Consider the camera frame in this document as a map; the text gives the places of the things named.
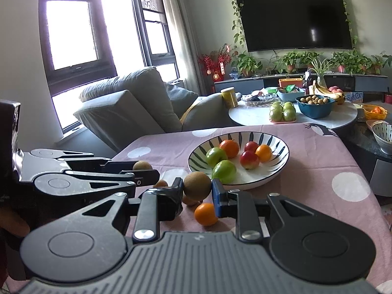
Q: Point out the orange basket of tangerines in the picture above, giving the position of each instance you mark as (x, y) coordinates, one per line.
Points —
(375, 113)

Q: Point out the green trailing vine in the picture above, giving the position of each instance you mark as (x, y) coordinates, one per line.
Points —
(237, 21)

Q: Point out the round white table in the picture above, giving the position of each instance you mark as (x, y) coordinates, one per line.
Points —
(251, 115)

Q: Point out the person's left hand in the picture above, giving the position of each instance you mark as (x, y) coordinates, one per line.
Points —
(13, 223)

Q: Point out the dark television cabinet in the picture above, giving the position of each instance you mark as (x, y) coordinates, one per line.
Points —
(245, 84)

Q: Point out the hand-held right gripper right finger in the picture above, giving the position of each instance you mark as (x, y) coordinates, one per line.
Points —
(216, 200)

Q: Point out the brown kiwi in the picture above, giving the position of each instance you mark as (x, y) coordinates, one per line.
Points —
(141, 165)
(160, 183)
(197, 185)
(189, 202)

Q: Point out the grey armchair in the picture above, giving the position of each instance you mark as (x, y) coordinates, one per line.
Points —
(131, 110)

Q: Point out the potted green plant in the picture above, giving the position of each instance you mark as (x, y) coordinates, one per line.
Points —
(367, 62)
(289, 59)
(307, 58)
(247, 64)
(343, 61)

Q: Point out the patterned white bowl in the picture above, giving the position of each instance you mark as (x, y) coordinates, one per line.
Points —
(384, 137)

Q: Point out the dark side table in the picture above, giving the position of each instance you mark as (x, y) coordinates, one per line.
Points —
(358, 141)

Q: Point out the narrow dark-framed window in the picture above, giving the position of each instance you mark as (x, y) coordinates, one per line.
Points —
(154, 36)

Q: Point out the white plate with dark stripes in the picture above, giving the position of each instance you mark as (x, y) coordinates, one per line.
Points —
(275, 165)

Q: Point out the yellow pillow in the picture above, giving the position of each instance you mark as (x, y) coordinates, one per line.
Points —
(185, 116)

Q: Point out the black flat television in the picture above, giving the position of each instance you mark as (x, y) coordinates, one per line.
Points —
(294, 18)

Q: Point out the small mandarin orange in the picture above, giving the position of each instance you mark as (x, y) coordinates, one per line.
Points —
(229, 148)

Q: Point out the red apple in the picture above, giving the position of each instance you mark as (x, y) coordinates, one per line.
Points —
(249, 160)

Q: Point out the yellow canister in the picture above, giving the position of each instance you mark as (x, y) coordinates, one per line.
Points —
(229, 98)

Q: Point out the light curtain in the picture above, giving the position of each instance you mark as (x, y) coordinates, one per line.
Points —
(183, 36)

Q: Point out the large dark-framed window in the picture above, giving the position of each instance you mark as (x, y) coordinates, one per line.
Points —
(70, 30)

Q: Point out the pink polka dot tablecloth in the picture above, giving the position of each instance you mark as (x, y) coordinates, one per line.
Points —
(321, 165)

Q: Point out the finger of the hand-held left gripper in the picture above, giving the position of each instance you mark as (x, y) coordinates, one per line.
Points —
(61, 183)
(85, 163)

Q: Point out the deep red-orange tangerine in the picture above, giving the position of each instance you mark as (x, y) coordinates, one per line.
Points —
(251, 145)

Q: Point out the red cup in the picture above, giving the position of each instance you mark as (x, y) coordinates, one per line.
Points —
(388, 98)

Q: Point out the blue printed box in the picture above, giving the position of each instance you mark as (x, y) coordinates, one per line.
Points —
(353, 97)

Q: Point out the blue and white vase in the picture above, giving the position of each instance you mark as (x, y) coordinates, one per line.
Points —
(234, 75)

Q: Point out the green apple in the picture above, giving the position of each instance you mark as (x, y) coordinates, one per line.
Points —
(224, 171)
(216, 156)

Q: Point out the grey cushion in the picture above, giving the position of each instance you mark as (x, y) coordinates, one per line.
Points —
(182, 98)

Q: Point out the teal tray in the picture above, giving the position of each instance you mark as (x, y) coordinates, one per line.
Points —
(288, 96)

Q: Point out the bunch of bananas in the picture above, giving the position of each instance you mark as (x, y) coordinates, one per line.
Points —
(324, 90)

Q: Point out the blue bowl of brown nuts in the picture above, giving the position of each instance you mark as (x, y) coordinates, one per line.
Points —
(315, 110)

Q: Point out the spider plant in glass vase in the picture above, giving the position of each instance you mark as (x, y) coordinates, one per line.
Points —
(320, 70)

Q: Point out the orange box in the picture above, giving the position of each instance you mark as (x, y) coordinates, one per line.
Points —
(289, 82)

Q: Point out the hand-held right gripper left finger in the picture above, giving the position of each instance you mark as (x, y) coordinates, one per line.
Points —
(171, 202)

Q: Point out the glass dish of snacks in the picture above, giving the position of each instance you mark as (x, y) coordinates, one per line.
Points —
(257, 98)

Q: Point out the red berry decoration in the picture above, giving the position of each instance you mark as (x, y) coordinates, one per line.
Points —
(213, 61)

